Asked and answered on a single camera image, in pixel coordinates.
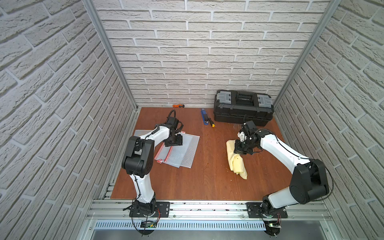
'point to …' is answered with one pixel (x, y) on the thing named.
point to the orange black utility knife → (179, 105)
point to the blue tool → (203, 112)
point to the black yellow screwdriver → (212, 123)
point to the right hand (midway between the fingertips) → (236, 151)
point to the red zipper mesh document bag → (169, 155)
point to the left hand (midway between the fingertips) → (178, 141)
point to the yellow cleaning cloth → (236, 162)
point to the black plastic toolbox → (238, 107)
